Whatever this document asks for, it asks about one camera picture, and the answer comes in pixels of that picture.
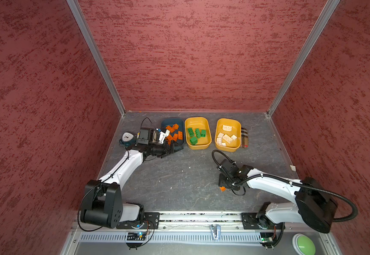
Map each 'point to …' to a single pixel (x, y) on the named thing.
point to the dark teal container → (181, 131)
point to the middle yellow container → (202, 123)
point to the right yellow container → (228, 134)
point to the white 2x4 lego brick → (227, 128)
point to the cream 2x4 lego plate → (227, 138)
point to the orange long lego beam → (169, 138)
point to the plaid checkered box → (244, 143)
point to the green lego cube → (203, 133)
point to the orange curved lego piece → (223, 188)
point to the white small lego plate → (234, 137)
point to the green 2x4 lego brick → (191, 132)
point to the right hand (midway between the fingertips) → (223, 186)
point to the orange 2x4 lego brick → (171, 129)
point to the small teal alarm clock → (128, 138)
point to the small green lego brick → (194, 140)
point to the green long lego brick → (198, 133)
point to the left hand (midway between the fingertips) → (177, 152)
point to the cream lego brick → (220, 135)
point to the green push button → (302, 245)
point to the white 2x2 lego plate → (224, 144)
